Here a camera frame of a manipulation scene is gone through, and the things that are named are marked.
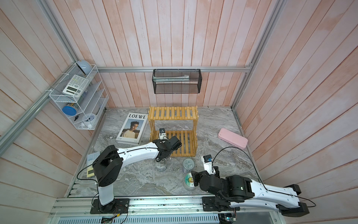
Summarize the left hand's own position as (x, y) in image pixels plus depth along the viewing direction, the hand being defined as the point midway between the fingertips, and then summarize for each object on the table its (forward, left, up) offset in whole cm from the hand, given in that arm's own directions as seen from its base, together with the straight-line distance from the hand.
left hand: (163, 145), depth 90 cm
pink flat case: (+8, -50, -4) cm, 51 cm away
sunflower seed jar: (-24, -15, +2) cm, 29 cm away
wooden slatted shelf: (+25, -12, -6) cm, 28 cm away
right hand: (-19, -20, +8) cm, 29 cm away
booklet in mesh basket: (+34, -15, +28) cm, 47 cm away
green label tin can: (-14, 0, -1) cm, 14 cm away
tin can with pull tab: (-14, -16, +2) cm, 21 cm away
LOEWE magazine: (+15, +23, -2) cm, 28 cm away
